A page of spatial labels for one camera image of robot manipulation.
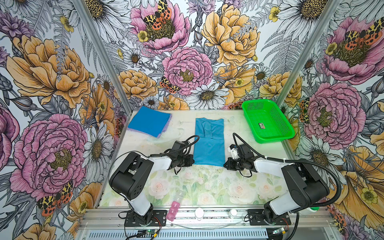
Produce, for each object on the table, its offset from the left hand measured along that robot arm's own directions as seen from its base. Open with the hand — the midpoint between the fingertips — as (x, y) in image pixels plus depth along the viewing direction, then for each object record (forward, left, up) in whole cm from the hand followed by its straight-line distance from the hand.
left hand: (193, 165), depth 93 cm
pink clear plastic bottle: (-23, +9, +2) cm, 25 cm away
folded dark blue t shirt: (+34, +31, +2) cm, 46 cm away
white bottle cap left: (-27, -3, +7) cm, 28 cm away
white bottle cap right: (-27, -19, +6) cm, 33 cm away
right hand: (-3, -19, +1) cm, 19 cm away
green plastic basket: (+36, -57, -1) cm, 67 cm away
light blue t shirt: (+11, -11, +2) cm, 16 cm away
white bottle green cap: (-27, -53, +8) cm, 60 cm away
